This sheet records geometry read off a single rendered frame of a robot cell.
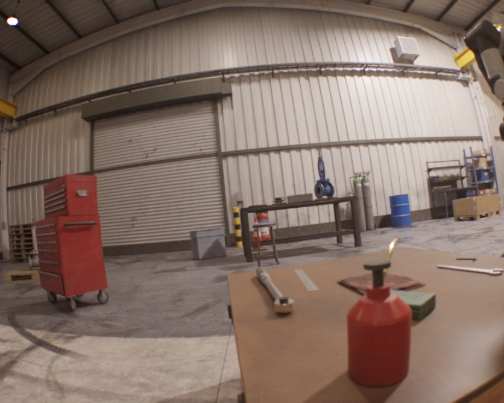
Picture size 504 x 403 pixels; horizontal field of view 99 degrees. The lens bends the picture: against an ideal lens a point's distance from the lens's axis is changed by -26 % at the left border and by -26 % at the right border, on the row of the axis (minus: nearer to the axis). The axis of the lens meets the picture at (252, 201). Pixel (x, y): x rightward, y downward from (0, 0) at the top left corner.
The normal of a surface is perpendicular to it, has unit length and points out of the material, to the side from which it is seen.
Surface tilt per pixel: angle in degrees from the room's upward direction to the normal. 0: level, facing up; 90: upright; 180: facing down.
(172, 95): 90
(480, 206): 90
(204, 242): 90
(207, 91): 90
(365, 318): 47
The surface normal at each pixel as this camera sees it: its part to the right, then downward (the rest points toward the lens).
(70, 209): 0.86, -0.12
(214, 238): 0.50, -0.11
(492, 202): 0.14, -0.07
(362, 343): -0.80, 0.05
